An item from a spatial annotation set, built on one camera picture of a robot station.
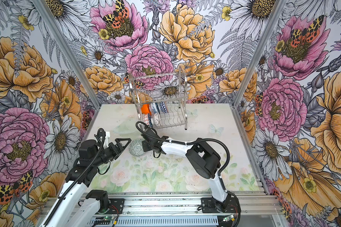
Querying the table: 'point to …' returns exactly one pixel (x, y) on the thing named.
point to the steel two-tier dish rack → (160, 98)
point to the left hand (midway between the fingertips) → (128, 148)
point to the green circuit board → (106, 218)
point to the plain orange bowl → (145, 109)
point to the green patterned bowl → (136, 147)
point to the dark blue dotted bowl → (163, 107)
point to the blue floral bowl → (154, 108)
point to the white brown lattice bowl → (156, 120)
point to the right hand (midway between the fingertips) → (147, 147)
